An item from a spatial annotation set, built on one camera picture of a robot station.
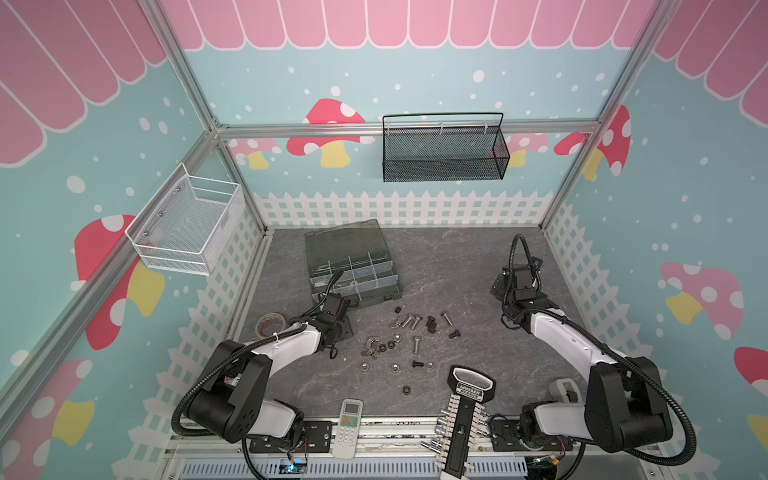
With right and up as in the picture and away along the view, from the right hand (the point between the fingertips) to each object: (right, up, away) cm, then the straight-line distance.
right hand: (513, 285), depth 89 cm
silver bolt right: (-19, -11, +5) cm, 23 cm away
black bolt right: (-17, -15, +2) cm, 23 cm away
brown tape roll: (-75, -12, +5) cm, 76 cm away
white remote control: (-48, -35, -15) cm, 61 cm away
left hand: (-52, -15, +3) cm, 55 cm away
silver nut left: (-44, -23, -4) cm, 50 cm away
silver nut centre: (-36, -23, -4) cm, 43 cm away
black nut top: (-35, -9, +7) cm, 37 cm away
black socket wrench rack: (-15, -27, -8) cm, 32 cm away
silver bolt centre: (-29, -16, 0) cm, 33 cm away
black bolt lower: (-30, -22, -3) cm, 38 cm away
